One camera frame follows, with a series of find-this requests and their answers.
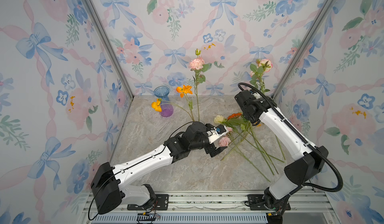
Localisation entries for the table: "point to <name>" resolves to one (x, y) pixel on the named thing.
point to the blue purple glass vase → (162, 92)
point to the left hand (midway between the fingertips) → (222, 135)
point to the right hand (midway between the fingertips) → (268, 109)
